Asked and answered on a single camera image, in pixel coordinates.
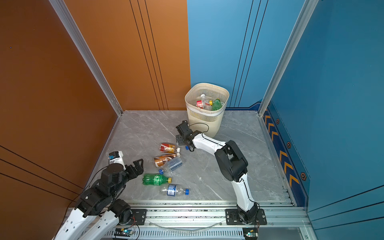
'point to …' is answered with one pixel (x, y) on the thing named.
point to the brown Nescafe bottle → (160, 161)
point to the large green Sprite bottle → (156, 179)
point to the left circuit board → (124, 232)
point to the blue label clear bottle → (187, 147)
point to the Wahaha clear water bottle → (203, 98)
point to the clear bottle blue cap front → (173, 190)
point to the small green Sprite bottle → (217, 104)
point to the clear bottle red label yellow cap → (199, 103)
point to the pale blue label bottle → (171, 166)
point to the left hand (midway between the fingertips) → (137, 161)
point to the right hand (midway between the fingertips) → (182, 139)
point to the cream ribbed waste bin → (206, 103)
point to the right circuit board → (250, 233)
